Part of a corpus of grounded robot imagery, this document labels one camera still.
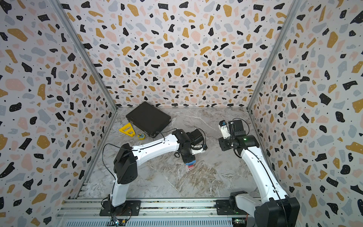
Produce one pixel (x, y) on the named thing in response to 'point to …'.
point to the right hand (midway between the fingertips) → (224, 140)
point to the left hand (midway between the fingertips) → (191, 157)
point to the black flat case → (149, 118)
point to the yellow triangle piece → (128, 129)
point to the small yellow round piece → (141, 136)
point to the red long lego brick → (191, 166)
